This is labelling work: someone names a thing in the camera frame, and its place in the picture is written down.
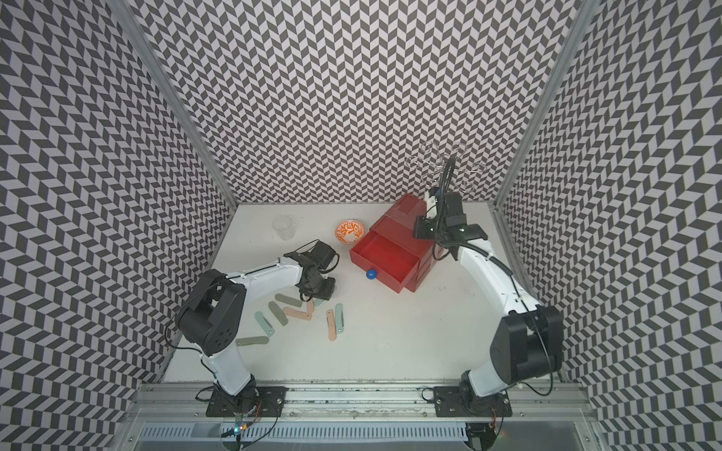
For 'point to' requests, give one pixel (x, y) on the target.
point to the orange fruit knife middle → (299, 314)
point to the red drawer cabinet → (398, 224)
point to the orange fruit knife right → (332, 333)
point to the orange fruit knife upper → (310, 306)
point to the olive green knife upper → (287, 300)
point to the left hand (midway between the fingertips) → (324, 295)
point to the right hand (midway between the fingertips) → (416, 228)
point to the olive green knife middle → (276, 311)
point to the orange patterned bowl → (350, 231)
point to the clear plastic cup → (285, 226)
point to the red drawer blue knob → (380, 256)
